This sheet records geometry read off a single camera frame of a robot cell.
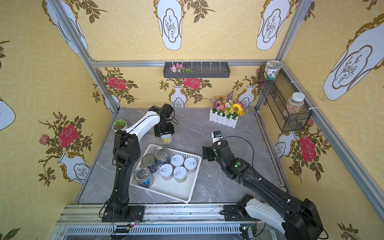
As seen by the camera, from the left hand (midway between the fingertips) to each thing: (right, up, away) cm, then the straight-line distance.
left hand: (162, 132), depth 99 cm
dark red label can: (-4, -14, -16) cm, 22 cm away
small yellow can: (+3, -3, -4) cm, 6 cm away
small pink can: (+19, -17, -13) cm, 29 cm away
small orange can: (+11, -15, -12) cm, 23 cm away
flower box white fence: (+40, +9, +9) cm, 42 cm away
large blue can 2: (-5, -21, -22) cm, 31 cm away
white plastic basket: (+7, -29, -17) cm, 34 cm away
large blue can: (+3, -12, -16) cm, 20 cm away
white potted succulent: (-28, +5, 0) cm, 29 cm away
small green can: (+13, -22, -17) cm, 31 cm away
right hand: (+31, -5, -17) cm, 36 cm away
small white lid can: (+6, -20, -15) cm, 26 cm away
